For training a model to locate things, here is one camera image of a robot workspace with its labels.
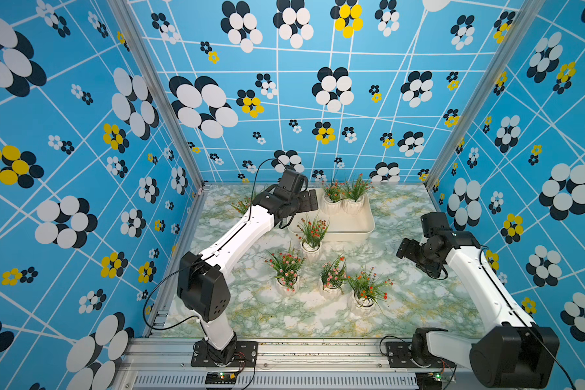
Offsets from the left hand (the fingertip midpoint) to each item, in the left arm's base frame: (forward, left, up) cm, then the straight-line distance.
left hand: (309, 198), depth 83 cm
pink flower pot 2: (-25, -7, -12) cm, 28 cm away
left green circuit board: (-49, +27, -27) cm, 62 cm away
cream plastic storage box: (+7, -17, -27) cm, 33 cm away
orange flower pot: (+14, -20, -15) cm, 29 cm away
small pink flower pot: (+12, -10, -13) cm, 21 cm away
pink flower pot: (-21, +7, -10) cm, 24 cm away
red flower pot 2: (-28, -17, -11) cm, 35 cm away
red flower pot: (-8, -1, -11) cm, 14 cm away
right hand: (-17, -35, -12) cm, 41 cm away
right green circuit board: (-49, -35, -25) cm, 66 cm away
